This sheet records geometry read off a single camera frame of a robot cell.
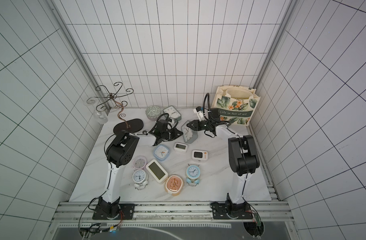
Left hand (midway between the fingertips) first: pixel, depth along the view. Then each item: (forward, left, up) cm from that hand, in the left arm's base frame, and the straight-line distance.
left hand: (182, 135), depth 101 cm
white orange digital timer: (-16, -11, +1) cm, 19 cm away
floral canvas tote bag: (+12, -35, +19) cm, 42 cm away
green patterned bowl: (+18, +23, +3) cm, 29 cm away
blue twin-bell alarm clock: (-27, -7, +3) cm, 28 cm away
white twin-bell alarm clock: (-30, +23, +3) cm, 38 cm away
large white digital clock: (-27, +14, +3) cm, 30 cm away
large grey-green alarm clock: (-2, -5, +4) cm, 6 cm away
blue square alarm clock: (-14, +13, +1) cm, 19 cm away
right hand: (+3, -6, +11) cm, 13 cm away
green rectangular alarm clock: (+21, +8, +1) cm, 22 cm away
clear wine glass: (+1, +51, +17) cm, 54 cm away
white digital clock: (-10, +1, 0) cm, 10 cm away
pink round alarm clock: (-21, +25, +1) cm, 33 cm away
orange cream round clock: (-33, +4, +1) cm, 33 cm away
